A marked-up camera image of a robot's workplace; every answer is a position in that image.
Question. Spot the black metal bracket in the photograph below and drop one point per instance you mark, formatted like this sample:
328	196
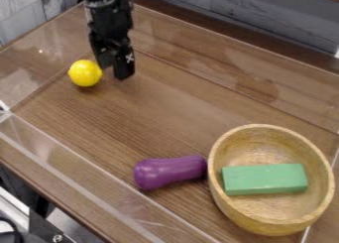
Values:
44	232

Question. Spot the green rectangular block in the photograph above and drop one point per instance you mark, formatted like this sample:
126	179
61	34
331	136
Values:
264	179

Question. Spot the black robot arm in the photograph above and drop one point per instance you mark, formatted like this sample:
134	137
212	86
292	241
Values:
109	23

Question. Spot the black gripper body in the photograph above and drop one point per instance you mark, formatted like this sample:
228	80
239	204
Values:
108	18

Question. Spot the clear acrylic front wall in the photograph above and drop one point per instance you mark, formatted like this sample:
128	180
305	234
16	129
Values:
74	151

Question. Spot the purple toy eggplant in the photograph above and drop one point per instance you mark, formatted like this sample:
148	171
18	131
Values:
155	173

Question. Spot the yellow toy lemon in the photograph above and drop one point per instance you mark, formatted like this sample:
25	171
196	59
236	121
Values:
84	73

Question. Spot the brown wooden bowl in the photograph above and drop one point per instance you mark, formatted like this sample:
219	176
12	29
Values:
273	214

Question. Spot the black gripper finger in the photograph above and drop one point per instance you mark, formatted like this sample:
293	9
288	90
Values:
102	49
122	61

